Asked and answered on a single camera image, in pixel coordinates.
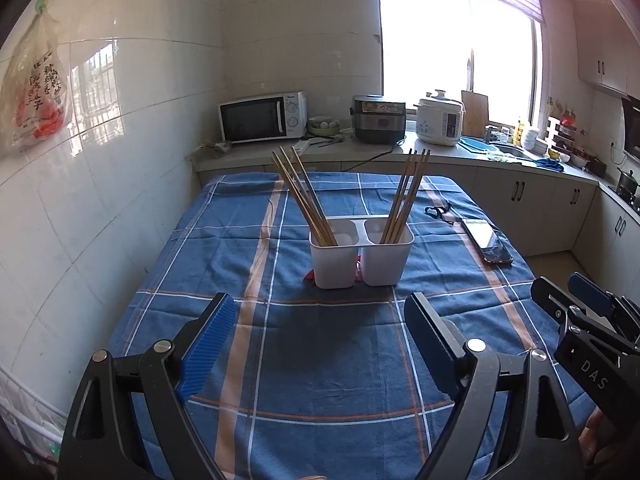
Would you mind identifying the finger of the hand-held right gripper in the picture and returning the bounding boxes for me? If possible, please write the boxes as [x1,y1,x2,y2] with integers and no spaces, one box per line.
[567,272,617,317]
[531,276,573,322]

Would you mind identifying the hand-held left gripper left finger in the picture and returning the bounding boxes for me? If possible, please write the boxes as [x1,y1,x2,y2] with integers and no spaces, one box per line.
[57,291,237,480]

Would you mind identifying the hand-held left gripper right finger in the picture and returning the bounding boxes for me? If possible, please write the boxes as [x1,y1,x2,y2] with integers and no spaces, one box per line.
[404,291,586,480]

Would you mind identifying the white double utensil holder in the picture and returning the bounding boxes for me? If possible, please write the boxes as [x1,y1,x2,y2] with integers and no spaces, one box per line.
[308,216,416,291]

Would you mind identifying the bunch of wooden chopsticks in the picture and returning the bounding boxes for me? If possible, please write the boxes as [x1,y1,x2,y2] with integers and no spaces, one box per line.
[271,146,338,247]
[379,148,432,245]

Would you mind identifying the person's right hand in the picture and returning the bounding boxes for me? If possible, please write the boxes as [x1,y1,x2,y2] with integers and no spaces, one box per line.
[577,406,621,463]

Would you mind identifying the smartphone in clear case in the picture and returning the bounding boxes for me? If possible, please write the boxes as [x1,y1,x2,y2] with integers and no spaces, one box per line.
[461,217,514,266]

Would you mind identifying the gas stove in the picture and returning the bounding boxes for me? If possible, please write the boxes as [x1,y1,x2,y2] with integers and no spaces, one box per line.
[607,182,640,213]

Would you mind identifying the red paper piece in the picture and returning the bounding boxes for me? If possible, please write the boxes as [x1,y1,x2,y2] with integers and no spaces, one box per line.
[304,256,363,283]

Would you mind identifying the blue plaid tablecloth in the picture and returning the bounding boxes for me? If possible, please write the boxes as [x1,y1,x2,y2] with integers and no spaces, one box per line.
[107,172,598,480]

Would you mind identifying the black pot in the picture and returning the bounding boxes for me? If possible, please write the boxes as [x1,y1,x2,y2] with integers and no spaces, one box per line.
[616,167,638,196]

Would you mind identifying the spice rack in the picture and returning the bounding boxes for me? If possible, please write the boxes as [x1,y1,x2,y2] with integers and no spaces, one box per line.
[546,115,578,145]

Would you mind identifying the black range hood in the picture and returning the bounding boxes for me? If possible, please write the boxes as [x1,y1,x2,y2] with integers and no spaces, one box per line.
[621,95,640,163]

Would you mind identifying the wooden cutting board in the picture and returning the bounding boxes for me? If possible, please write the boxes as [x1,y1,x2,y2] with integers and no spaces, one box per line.
[460,90,490,137]

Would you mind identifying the white pressure cooker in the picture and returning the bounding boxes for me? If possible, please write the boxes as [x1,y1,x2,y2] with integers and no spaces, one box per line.
[414,89,467,148]

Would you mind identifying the white microwave oven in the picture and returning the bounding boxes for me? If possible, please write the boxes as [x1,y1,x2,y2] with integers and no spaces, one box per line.
[218,90,308,145]

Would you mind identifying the black rice cooker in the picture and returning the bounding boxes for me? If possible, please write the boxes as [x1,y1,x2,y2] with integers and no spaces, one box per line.
[350,94,407,144]

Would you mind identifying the bowl of eggs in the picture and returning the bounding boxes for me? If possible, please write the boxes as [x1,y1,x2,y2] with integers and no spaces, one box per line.
[307,116,342,137]

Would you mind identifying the kitchen window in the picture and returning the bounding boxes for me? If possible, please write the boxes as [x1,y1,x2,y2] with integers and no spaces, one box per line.
[376,0,543,133]

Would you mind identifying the printed plastic bag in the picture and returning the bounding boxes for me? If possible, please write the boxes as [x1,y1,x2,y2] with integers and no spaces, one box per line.
[0,7,76,153]

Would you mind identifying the black strap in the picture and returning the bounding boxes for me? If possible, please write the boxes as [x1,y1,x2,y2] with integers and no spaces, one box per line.
[424,202,458,225]

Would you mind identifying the black power cable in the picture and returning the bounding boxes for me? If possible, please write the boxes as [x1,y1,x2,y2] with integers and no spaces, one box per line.
[345,142,401,173]

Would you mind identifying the white wall cabinets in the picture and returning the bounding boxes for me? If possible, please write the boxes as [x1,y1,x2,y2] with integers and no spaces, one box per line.
[574,0,632,97]

